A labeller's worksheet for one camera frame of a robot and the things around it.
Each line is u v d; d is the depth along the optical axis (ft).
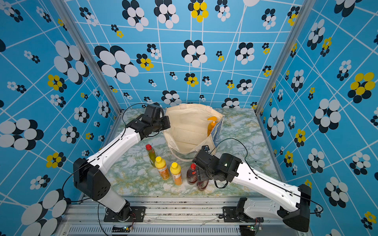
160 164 2.31
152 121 2.01
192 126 3.17
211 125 2.76
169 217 2.43
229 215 2.38
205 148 2.10
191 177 2.50
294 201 1.27
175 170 2.24
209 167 1.62
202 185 2.56
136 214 2.40
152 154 2.78
